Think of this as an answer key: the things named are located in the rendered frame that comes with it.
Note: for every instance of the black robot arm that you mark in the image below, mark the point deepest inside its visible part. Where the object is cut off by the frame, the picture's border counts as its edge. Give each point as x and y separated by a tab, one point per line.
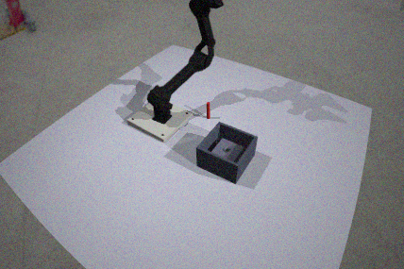
160	96

